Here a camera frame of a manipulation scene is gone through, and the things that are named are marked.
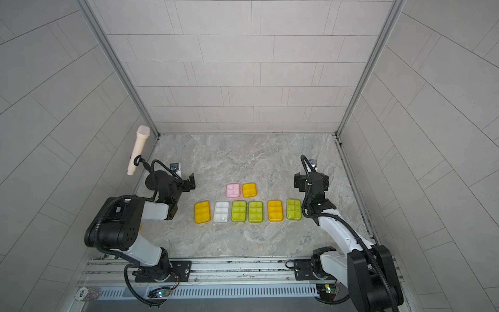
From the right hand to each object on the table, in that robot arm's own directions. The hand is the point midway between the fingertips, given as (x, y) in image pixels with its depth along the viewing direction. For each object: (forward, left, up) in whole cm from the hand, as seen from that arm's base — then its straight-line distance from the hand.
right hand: (308, 171), depth 87 cm
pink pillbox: (-2, +36, -9) cm, 37 cm away
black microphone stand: (-10, +61, +16) cm, 64 cm away
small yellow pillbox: (-2, +28, -10) cm, 30 cm away
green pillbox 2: (-13, +33, -9) cm, 36 cm away
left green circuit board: (-40, +59, -8) cm, 72 cm away
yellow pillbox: (-12, +16, -10) cm, 23 cm away
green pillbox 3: (-12, +25, -11) cm, 30 cm away
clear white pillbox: (-13, +41, -10) cm, 44 cm away
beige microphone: (+10, +68, +21) cm, 72 cm away
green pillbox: (-13, +8, -11) cm, 18 cm away
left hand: (+8, +58, -4) cm, 59 cm away
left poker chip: (-40, +82, -2) cm, 91 cm away
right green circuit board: (-43, +1, -12) cm, 45 cm away
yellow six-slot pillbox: (-12, +49, -9) cm, 51 cm away
